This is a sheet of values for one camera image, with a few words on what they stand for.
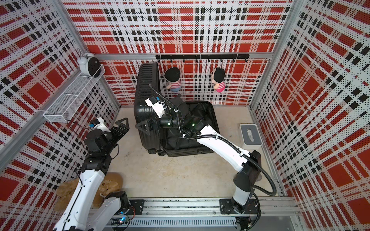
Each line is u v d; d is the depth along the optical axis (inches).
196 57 34.8
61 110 27.0
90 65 30.9
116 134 25.8
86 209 17.2
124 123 27.0
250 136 37.8
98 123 24.8
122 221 27.3
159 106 21.9
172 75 36.8
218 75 36.8
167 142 38.8
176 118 19.6
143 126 21.3
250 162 16.5
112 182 29.3
